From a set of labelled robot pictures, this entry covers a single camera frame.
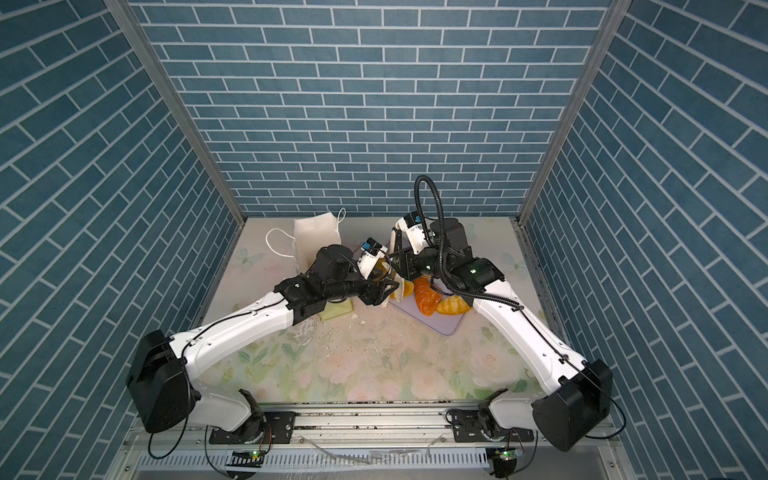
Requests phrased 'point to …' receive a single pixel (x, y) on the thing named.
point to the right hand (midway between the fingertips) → (389, 252)
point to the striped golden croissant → (452, 305)
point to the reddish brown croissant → (427, 298)
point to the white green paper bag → (312, 233)
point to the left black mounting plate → (278, 428)
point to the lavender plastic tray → (445, 324)
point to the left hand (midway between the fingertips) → (391, 279)
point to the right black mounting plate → (468, 428)
